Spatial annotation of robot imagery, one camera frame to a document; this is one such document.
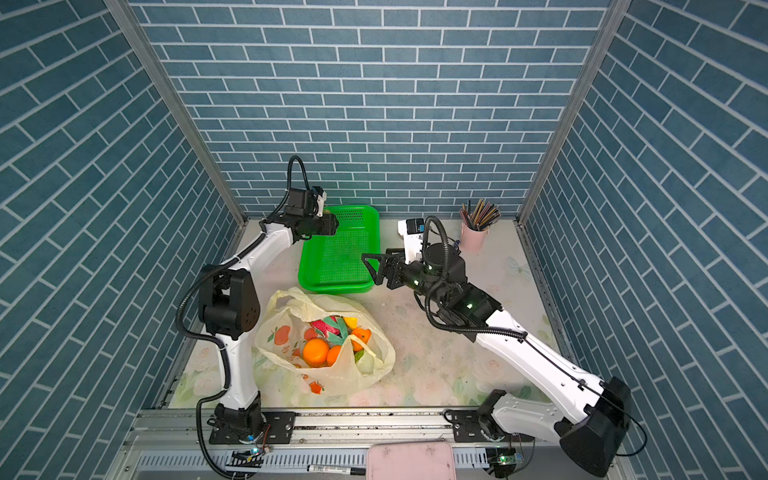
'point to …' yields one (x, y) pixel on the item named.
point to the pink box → (432, 460)
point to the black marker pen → (337, 469)
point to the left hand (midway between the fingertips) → (331, 220)
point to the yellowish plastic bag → (279, 345)
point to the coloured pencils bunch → (479, 215)
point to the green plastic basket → (334, 263)
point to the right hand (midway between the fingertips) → (371, 251)
